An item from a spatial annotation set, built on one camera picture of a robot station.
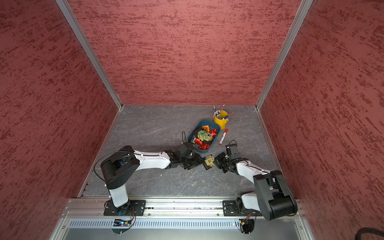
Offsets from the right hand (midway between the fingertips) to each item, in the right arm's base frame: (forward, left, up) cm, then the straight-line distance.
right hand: (212, 163), depth 90 cm
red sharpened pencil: (+46, -13, +1) cm, 48 cm away
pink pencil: (+29, -15, +12) cm, 35 cm away
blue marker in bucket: (+28, -12, +10) cm, 32 cm away
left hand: (-3, +7, +2) cm, 7 cm away
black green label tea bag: (+16, +4, +7) cm, 18 cm away
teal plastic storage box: (+18, +11, +5) cm, 22 cm away
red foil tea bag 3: (+13, +8, +5) cm, 16 cm away
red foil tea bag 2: (+9, +4, +4) cm, 11 cm away
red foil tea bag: (+21, -3, +3) cm, 21 cm away
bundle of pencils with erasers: (+26, -5, +17) cm, 31 cm away
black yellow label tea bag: (+1, +2, 0) cm, 2 cm away
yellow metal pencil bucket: (+28, -8, +10) cm, 31 cm away
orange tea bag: (+25, +1, +2) cm, 25 cm away
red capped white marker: (+23, -12, 0) cm, 26 cm away
